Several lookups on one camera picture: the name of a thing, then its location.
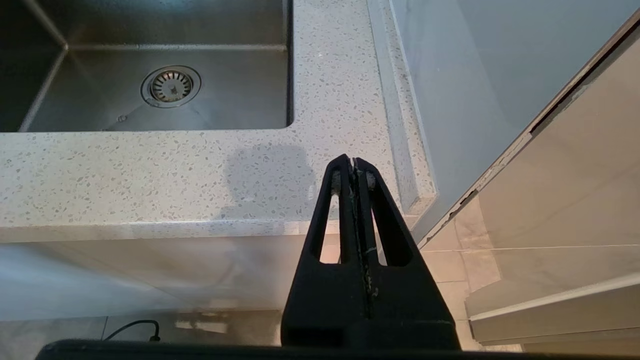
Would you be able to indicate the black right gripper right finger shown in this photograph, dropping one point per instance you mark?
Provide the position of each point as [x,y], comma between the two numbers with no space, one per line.
[410,310]

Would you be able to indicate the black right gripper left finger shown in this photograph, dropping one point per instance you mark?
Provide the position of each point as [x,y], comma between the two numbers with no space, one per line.
[325,310]

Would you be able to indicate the stainless steel sink basin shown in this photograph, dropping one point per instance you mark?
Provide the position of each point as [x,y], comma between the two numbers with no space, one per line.
[150,65]

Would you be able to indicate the white counter front panel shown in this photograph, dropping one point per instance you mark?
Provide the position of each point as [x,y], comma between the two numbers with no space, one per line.
[150,275]

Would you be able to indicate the beige cabinet side panel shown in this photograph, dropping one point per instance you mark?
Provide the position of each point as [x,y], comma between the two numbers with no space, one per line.
[575,175]

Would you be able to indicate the round metal drain strainer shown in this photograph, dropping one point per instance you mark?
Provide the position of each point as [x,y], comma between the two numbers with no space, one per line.
[171,86]

